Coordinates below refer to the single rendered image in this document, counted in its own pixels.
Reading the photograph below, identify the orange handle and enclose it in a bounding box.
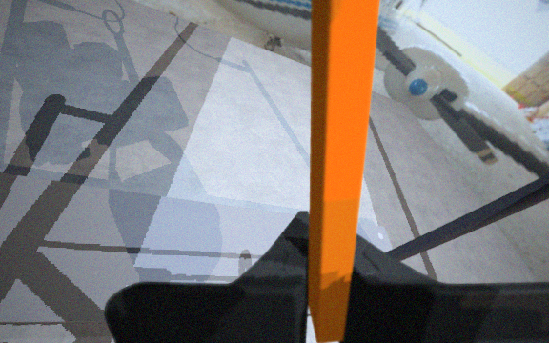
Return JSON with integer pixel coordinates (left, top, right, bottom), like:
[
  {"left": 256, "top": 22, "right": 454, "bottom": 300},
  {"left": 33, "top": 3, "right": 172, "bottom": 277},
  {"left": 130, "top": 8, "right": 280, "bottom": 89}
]
[{"left": 309, "top": 0, "right": 379, "bottom": 343}]

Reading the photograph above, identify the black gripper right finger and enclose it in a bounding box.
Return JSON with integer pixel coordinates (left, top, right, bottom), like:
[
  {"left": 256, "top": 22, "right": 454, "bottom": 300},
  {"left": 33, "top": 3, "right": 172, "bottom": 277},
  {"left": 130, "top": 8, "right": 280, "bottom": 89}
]
[{"left": 338, "top": 234, "right": 549, "bottom": 343}]

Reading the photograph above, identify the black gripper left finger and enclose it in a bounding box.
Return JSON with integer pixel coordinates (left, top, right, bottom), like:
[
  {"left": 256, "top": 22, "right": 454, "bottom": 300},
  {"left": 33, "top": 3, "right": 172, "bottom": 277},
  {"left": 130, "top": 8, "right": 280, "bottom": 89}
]
[{"left": 104, "top": 211, "right": 310, "bottom": 343}]

